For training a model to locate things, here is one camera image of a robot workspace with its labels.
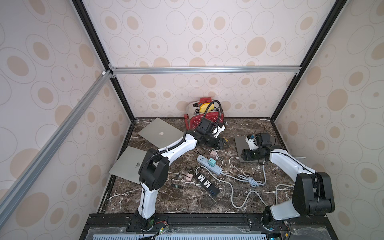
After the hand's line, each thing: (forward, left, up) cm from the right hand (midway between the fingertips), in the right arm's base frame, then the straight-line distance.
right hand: (245, 155), depth 91 cm
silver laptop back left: (+18, +56, -4) cm, 59 cm away
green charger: (-6, +21, 0) cm, 21 cm away
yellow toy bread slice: (+34, +26, +8) cm, 44 cm away
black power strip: (-18, +23, -4) cm, 30 cm away
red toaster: (+24, +33, +9) cm, 42 cm away
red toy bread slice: (+32, +27, +16) cm, 45 cm away
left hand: (-2, +11, +11) cm, 16 cm away
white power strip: (-3, +25, -5) cm, 26 cm away
